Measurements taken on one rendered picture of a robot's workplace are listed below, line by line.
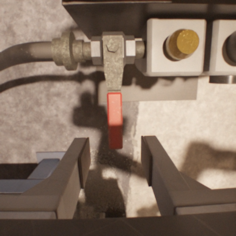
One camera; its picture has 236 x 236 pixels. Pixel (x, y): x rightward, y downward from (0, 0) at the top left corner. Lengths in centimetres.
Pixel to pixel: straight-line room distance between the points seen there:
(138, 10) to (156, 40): 4
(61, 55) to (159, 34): 14
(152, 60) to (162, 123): 54
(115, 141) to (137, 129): 52
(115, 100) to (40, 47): 13
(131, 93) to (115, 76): 47
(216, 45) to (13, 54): 30
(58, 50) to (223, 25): 23
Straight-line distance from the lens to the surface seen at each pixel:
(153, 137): 16
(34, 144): 85
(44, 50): 28
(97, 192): 90
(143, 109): 73
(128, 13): 26
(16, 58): 31
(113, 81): 24
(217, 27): 29
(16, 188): 70
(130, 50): 26
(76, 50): 27
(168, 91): 74
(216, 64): 29
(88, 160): 16
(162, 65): 26
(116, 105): 23
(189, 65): 27
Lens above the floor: 71
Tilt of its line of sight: 75 degrees down
